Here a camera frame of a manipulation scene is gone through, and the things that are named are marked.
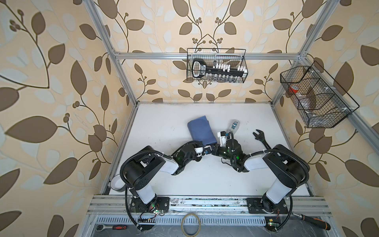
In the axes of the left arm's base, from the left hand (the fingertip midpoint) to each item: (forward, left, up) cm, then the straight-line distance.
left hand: (201, 141), depth 90 cm
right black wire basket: (+9, -59, +28) cm, 66 cm away
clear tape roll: (-41, +4, -7) cm, 42 cm away
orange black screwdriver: (-38, -56, -7) cm, 68 cm away
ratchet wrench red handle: (-43, +47, -6) cm, 64 cm away
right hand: (-4, -3, 0) cm, 5 cm away
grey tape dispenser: (+15, -23, -4) cm, 28 cm away
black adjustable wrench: (+8, -41, -6) cm, 42 cm away
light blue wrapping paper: (+9, 0, -1) cm, 9 cm away
